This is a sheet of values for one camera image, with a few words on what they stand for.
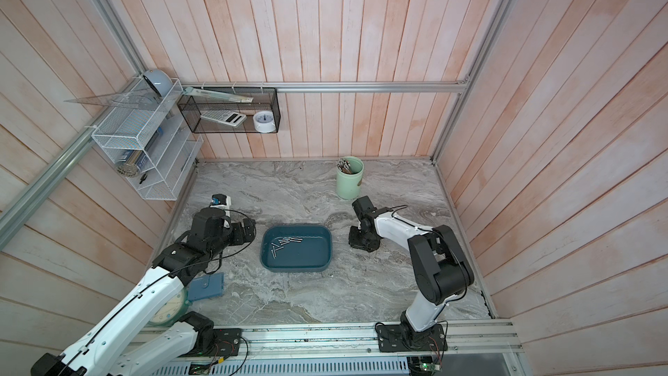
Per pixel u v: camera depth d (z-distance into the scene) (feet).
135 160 2.51
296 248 2.99
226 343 2.40
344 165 3.12
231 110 3.31
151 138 2.48
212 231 1.93
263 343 2.45
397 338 2.39
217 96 2.97
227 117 3.22
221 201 2.21
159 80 2.76
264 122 3.10
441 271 1.54
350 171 3.20
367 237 2.58
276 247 3.03
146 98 2.77
